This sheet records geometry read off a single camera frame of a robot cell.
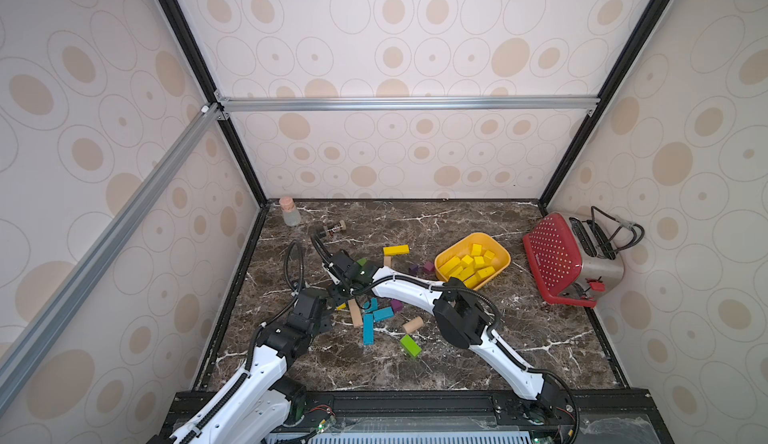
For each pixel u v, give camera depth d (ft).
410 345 2.73
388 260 3.37
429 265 3.19
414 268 3.26
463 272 3.19
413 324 2.80
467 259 3.28
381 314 2.94
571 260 2.73
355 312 2.92
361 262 2.98
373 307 2.94
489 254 3.29
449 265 3.28
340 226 3.57
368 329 2.87
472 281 3.15
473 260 3.27
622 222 2.76
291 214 3.61
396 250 3.46
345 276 2.44
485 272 3.10
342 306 2.91
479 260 3.29
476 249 3.36
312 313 2.04
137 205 2.01
